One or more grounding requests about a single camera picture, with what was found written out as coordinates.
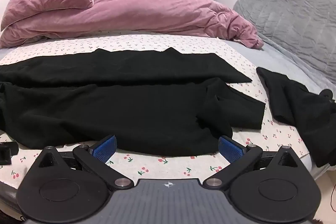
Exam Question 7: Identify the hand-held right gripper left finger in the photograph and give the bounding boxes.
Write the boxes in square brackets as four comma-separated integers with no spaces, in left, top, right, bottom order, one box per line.
[34,135,133,190]

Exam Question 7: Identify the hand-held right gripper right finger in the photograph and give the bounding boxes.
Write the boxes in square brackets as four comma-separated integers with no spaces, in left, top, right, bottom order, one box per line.
[203,136,302,190]

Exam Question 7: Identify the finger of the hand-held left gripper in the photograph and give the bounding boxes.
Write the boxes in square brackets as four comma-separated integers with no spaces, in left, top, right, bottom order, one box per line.
[0,142,18,165]

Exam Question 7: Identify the black pants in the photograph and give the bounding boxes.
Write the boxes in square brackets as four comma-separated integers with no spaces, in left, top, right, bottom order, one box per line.
[0,48,265,157]

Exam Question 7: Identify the cherry print bed pad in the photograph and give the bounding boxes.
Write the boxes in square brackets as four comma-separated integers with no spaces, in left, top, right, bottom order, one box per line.
[0,34,312,185]

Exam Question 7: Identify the dark folded garment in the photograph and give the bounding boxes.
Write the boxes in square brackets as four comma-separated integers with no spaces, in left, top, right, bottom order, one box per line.
[256,67,336,168]

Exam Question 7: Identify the grey quilted pillow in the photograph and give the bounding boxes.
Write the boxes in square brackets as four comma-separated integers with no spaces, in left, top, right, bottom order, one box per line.
[233,0,336,85]

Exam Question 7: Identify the pink duvet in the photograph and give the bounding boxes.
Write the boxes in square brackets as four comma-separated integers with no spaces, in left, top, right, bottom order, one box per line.
[0,0,264,50]

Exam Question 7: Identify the thin dark cable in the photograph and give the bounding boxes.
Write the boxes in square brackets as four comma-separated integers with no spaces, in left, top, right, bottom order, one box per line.
[330,182,336,214]

